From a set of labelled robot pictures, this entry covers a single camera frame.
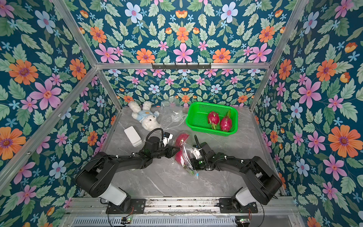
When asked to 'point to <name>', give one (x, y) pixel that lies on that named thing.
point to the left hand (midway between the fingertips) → (180, 148)
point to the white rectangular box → (133, 136)
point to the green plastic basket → (197, 113)
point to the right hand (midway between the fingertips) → (190, 164)
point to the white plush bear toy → (148, 118)
